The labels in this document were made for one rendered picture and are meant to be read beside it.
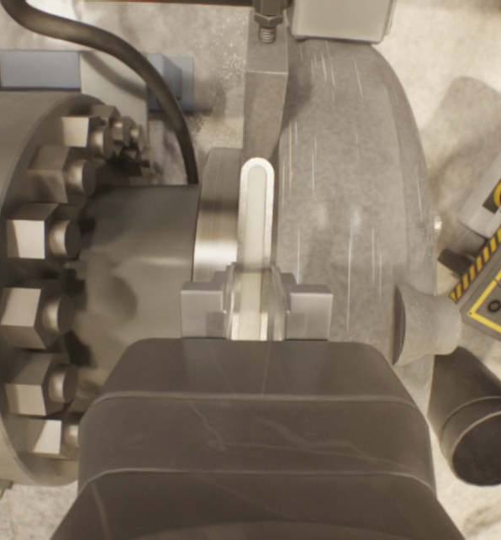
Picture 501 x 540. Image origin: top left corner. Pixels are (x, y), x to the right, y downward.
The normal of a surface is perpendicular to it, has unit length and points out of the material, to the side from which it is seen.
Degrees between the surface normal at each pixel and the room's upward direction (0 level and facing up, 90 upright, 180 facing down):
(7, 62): 0
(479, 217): 0
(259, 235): 5
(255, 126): 41
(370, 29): 22
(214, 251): 36
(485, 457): 87
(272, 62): 49
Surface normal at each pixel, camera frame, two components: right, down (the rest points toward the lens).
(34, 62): 0.00, 0.37
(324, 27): -0.02, 0.69
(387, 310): 0.04, -0.04
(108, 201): -0.01, -0.73
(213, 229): 0.04, -0.35
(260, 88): -0.03, 0.88
